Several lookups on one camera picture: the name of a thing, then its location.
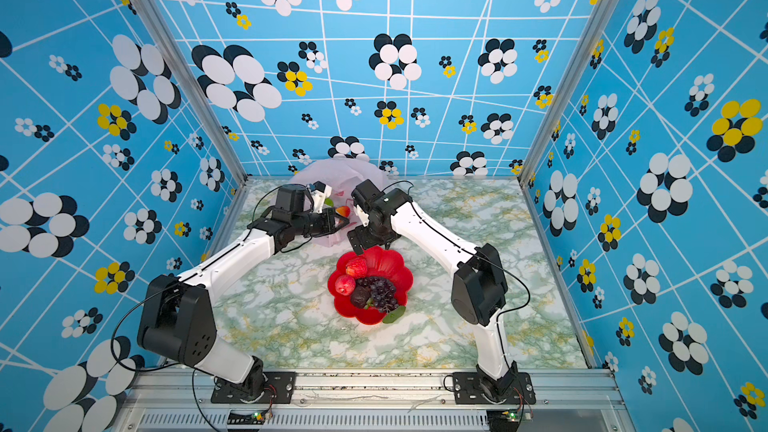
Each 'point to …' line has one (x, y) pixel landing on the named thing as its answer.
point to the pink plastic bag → (343, 176)
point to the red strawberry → (357, 267)
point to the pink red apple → (345, 284)
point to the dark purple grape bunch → (382, 292)
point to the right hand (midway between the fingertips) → (371, 243)
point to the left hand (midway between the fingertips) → (351, 220)
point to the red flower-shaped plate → (380, 261)
